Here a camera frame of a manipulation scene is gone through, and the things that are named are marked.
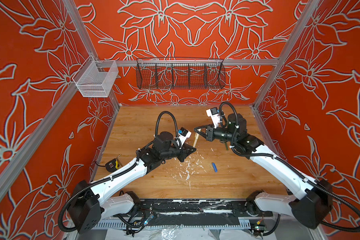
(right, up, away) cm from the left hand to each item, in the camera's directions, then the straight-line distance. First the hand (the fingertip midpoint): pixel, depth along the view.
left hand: (195, 147), depth 71 cm
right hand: (-1, +9, -3) cm, 9 cm away
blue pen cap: (+14, -15, +17) cm, 26 cm away
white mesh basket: (-61, +36, +17) cm, 72 cm away
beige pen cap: (+14, -6, +24) cm, 29 cm away
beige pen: (0, +4, -2) cm, 5 cm away
